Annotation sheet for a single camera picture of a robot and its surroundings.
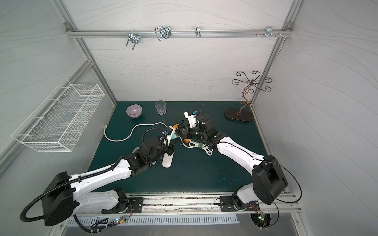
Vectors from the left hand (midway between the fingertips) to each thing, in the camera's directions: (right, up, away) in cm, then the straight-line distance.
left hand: (177, 137), depth 76 cm
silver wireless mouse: (-29, -10, +16) cm, 35 cm away
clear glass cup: (-17, +18, +38) cm, 45 cm away
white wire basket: (-56, +8, -7) cm, 57 cm away
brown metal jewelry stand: (+43, +12, +35) cm, 57 cm away
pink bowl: (-37, +15, +35) cm, 53 cm away
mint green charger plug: (-1, +1, -4) cm, 4 cm away
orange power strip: (-4, +4, +28) cm, 29 cm away
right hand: (-1, +3, 0) cm, 4 cm away
